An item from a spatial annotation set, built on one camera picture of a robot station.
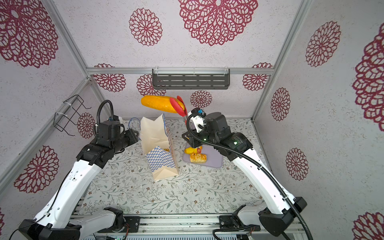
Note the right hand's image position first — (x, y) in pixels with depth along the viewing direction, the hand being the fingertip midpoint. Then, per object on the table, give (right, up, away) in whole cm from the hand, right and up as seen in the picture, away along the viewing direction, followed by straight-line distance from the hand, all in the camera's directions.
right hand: (184, 132), depth 64 cm
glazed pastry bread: (+7, -16, +31) cm, 36 cm away
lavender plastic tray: (+1, -9, +40) cm, 41 cm away
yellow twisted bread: (+3, -12, +34) cm, 36 cm away
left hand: (-24, -2, +10) cm, 27 cm away
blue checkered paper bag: (-21, -8, +39) cm, 45 cm away
